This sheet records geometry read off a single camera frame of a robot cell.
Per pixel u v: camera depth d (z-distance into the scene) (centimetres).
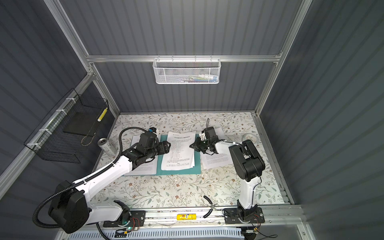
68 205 40
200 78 91
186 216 72
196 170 87
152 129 75
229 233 71
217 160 95
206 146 79
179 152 96
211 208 77
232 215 73
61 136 72
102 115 81
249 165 52
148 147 64
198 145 86
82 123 75
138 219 72
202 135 93
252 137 102
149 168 91
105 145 86
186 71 124
